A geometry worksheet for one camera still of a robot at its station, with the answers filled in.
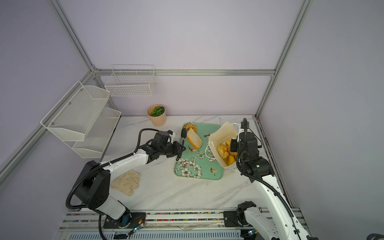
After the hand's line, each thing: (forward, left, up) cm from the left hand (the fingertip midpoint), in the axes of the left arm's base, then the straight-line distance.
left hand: (184, 149), depth 85 cm
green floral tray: (-2, -8, -13) cm, 16 cm away
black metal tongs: (+12, +1, -1) cm, 12 cm away
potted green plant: (+32, +22, -2) cm, 39 cm away
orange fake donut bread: (+27, 0, -11) cm, 29 cm away
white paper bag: (+10, -22, -5) cm, 25 cm away
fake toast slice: (+14, -6, -8) cm, 17 cm away
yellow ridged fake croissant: (-4, -28, -4) cm, 28 cm away
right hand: (-1, -27, +16) cm, 31 cm away
